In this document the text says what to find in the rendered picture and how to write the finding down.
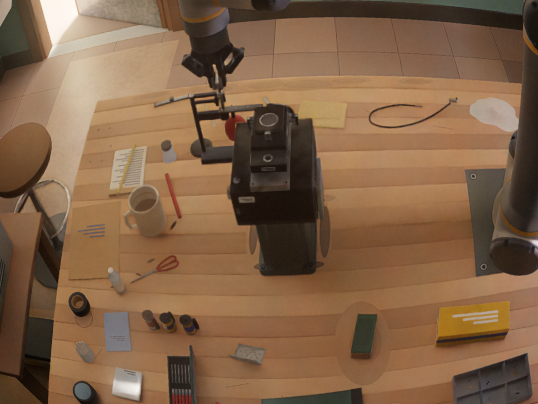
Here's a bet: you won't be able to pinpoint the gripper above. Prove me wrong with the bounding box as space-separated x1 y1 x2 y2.
181 18 246 111

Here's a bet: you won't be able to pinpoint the black waist-level finder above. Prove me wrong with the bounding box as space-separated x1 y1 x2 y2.
246 104 296 193

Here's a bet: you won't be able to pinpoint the green rest block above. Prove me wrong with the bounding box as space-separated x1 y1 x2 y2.
350 313 379 360

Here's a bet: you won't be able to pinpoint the grey metal rod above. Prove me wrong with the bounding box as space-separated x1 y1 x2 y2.
154 94 195 108

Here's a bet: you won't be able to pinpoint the red rubber ball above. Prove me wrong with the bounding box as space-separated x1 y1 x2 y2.
224 111 247 142

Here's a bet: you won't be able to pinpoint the small grey capped bottle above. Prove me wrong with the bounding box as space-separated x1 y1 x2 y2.
160 139 178 165

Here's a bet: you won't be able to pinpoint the grey rug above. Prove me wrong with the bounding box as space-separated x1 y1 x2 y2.
74 0 166 29

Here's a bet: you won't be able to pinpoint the yellow cloth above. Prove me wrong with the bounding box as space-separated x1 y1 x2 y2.
297 100 349 129

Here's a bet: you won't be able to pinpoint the white lined notepad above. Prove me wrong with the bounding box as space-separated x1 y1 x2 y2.
108 145 149 198

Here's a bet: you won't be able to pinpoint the yellow pencil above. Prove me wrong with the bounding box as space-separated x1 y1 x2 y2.
117 143 137 195

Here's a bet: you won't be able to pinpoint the red pencil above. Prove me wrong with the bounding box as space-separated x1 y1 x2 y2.
164 172 183 220

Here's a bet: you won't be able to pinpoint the white mug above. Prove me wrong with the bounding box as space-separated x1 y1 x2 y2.
123 184 169 238

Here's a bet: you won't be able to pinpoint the brown round stool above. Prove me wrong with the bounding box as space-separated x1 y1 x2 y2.
0 122 72 289

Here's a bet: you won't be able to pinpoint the brown cardboard sheet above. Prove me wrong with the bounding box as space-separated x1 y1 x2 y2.
67 200 123 281

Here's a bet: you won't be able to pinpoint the white plastic bottle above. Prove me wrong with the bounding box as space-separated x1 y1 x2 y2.
106 266 127 295

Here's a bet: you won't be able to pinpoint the blue yellow film canister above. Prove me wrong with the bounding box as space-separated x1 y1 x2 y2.
158 311 178 334
178 313 200 337

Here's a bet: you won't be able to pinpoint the grey red film canister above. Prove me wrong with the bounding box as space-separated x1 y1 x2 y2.
140 309 161 332

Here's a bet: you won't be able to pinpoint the black tape roll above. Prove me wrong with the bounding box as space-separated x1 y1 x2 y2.
67 291 92 318

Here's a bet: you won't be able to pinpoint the white cloth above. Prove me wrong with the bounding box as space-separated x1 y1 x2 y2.
469 96 521 133

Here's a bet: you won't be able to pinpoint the light blue card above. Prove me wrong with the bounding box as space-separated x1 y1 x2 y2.
103 311 133 353

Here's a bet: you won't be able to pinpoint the grey base sheet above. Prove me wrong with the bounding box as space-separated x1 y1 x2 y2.
464 168 508 278

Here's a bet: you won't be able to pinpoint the tan oval mat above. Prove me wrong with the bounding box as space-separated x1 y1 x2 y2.
334 300 390 386

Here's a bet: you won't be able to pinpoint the black screwdriver set case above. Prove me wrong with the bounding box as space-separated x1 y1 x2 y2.
166 344 198 404

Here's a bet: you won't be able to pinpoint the dark green mat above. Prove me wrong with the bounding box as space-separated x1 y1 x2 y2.
260 388 364 404

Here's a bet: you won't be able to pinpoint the black round tin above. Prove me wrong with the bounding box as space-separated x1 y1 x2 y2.
72 380 100 404

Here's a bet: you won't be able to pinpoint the yellow box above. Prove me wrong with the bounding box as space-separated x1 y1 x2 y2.
435 300 512 347

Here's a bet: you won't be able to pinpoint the grey compartment tray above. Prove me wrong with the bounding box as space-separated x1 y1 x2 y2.
452 353 533 404

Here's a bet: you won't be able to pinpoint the black frame stand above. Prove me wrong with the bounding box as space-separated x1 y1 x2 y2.
188 93 265 160

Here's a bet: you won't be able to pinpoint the black bar handle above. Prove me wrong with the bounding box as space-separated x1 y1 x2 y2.
200 145 235 166

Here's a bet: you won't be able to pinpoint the black box camera body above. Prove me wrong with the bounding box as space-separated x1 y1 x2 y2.
227 116 319 227

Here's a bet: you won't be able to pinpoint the black cable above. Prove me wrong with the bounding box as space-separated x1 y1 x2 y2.
368 97 459 129

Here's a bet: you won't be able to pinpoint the wooden door frame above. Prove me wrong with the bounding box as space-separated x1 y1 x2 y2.
15 0 54 61

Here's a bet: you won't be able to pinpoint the dark green camera pedestal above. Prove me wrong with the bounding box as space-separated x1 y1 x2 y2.
254 220 325 277

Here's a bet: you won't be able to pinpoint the red handled scissors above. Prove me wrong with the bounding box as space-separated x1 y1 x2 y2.
129 254 180 284

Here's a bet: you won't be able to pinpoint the grey metal bracket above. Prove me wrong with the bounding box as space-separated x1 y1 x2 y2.
228 343 266 366

